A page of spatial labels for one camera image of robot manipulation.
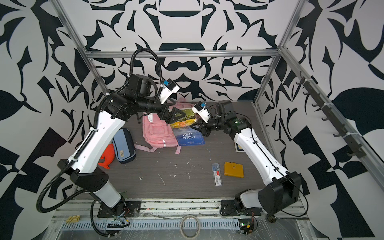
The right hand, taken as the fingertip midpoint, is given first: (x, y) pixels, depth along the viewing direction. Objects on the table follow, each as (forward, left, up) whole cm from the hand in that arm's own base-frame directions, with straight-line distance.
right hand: (194, 123), depth 71 cm
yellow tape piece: (-35, +57, -26) cm, 71 cm away
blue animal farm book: (-2, +4, -6) cm, 7 cm away
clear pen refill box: (-14, -12, -29) cm, 34 cm away
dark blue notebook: (+2, -28, -28) cm, 39 cm away
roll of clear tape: (-39, -1, -27) cm, 47 cm away
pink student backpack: (+10, +22, -24) cm, 34 cm away
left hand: (+1, +6, +12) cm, 13 cm away
